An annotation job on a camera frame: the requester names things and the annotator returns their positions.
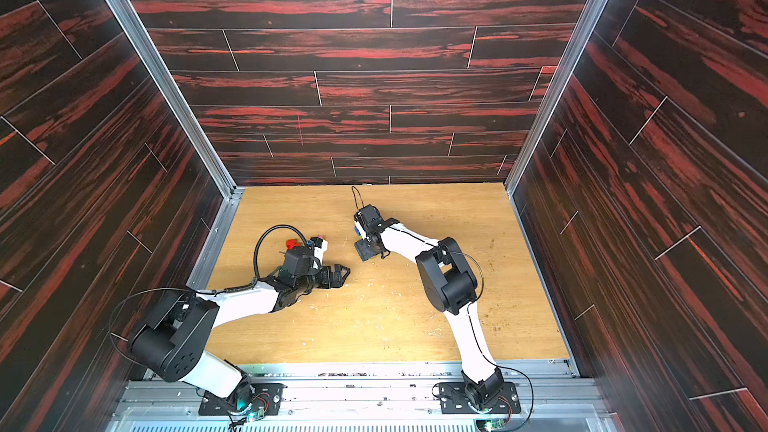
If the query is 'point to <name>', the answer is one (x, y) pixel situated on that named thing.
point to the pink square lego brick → (321, 236)
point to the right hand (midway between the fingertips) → (376, 244)
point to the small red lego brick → (291, 243)
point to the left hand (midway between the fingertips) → (341, 270)
